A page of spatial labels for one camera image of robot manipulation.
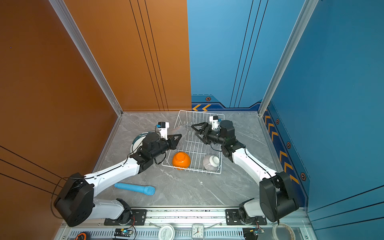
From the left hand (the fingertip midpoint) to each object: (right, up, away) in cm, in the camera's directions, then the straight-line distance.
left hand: (182, 134), depth 79 cm
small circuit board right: (+34, -47, -8) cm, 59 cm away
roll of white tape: (+43, -47, -11) cm, 65 cm away
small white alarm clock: (+8, -44, -11) cm, 47 cm away
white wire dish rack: (+4, -13, +15) cm, 20 cm away
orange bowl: (-1, -16, +6) cm, 17 cm away
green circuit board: (-28, -47, -9) cm, 55 cm away
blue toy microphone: (-19, -30, -1) cm, 35 cm away
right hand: (+6, +2, -4) cm, 7 cm away
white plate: (-31, -7, +18) cm, 37 cm away
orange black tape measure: (-43, -45, -12) cm, 64 cm away
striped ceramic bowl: (+16, -17, +5) cm, 24 cm away
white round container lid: (-5, -42, -15) cm, 45 cm away
